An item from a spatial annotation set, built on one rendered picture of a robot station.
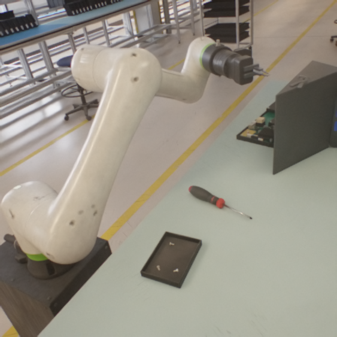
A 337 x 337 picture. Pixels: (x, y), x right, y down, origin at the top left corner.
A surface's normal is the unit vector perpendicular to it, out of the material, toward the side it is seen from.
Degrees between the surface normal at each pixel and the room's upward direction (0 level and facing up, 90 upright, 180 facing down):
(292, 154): 90
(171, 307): 0
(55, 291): 0
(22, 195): 7
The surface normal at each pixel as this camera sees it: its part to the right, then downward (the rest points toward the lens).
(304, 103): 0.48, 0.41
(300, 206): -0.15, -0.84
